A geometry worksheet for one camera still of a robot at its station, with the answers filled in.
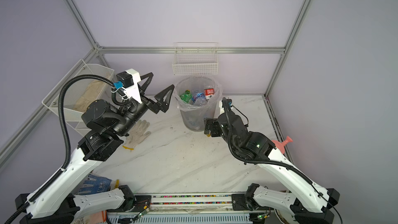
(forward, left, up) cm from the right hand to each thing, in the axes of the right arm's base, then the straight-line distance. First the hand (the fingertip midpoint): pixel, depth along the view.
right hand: (211, 118), depth 65 cm
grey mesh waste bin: (+15, +11, -23) cm, 29 cm away
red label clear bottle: (+27, +1, -10) cm, 28 cm away
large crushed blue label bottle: (+18, +6, -7) cm, 20 cm away
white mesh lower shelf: (+2, +66, -11) cm, 67 cm away
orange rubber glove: (-33, +51, -32) cm, 69 cm away
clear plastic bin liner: (+29, +8, -12) cm, 32 cm away
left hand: (-1, +17, +21) cm, 27 cm away
